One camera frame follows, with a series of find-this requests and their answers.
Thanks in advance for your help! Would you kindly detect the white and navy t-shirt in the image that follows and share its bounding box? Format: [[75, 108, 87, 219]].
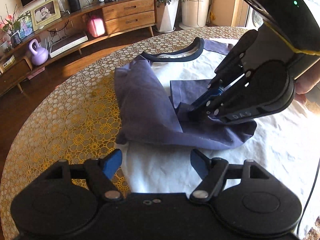
[[114, 38, 319, 215]]

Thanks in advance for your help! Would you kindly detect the person's right hand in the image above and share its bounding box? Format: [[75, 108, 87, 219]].
[[295, 62, 320, 105]]

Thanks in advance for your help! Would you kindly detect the yellow lace tablecloth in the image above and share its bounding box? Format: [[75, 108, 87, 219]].
[[0, 26, 320, 240]]

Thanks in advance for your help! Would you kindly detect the white tower air conditioner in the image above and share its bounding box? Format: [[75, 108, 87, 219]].
[[179, 0, 210, 29]]

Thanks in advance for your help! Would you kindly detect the white planter with plant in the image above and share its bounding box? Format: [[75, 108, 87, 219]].
[[156, 0, 181, 33]]

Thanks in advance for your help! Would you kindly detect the purple kettlebell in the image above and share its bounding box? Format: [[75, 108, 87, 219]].
[[29, 39, 49, 66]]

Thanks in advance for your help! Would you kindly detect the white router box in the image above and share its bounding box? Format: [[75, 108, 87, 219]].
[[49, 32, 88, 58]]

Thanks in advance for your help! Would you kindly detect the pink bag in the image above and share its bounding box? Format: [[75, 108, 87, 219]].
[[87, 16, 105, 38]]

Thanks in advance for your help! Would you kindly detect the wooden TV cabinet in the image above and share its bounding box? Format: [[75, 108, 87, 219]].
[[1, 0, 157, 94]]

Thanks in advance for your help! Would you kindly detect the framed photo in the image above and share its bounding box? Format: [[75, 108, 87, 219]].
[[30, 0, 61, 31]]

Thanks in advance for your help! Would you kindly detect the black speaker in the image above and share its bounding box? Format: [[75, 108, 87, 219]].
[[67, 0, 81, 12]]

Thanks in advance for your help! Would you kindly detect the black cable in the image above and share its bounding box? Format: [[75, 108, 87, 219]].
[[295, 157, 320, 238]]

